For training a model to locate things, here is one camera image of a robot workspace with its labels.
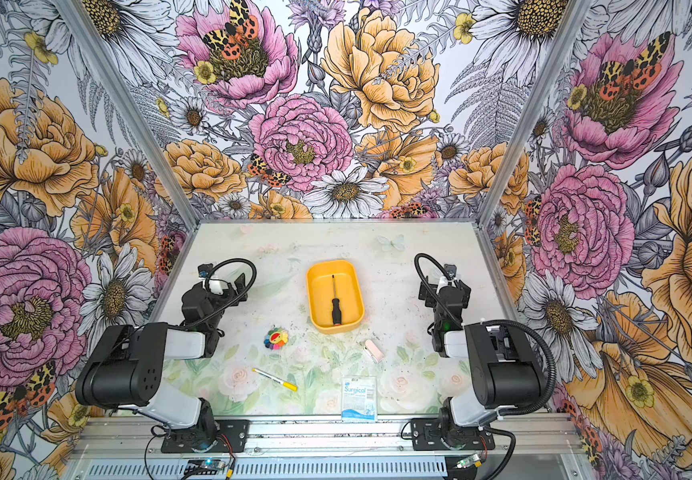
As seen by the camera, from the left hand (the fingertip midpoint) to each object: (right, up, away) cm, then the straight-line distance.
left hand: (231, 282), depth 94 cm
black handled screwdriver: (+32, -9, +1) cm, 34 cm away
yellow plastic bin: (+36, -3, +9) cm, 37 cm away
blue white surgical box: (+39, -29, -14) cm, 51 cm away
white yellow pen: (+16, -25, -11) cm, 32 cm away
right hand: (+65, -1, 0) cm, 65 cm away
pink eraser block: (+43, -18, -8) cm, 48 cm away
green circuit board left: (+3, -41, -23) cm, 47 cm away
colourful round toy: (+15, -16, -4) cm, 22 cm away
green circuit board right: (+65, -40, -22) cm, 79 cm away
